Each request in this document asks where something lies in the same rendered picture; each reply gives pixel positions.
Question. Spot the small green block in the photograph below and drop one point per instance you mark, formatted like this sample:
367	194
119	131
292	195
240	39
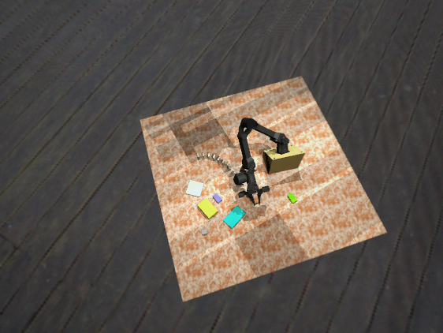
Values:
292	198

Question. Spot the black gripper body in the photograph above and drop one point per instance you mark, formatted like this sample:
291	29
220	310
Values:
263	189

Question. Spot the cream flat square tile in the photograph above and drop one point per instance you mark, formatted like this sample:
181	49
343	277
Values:
194	188

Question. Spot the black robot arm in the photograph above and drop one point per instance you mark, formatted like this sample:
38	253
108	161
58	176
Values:
248	162

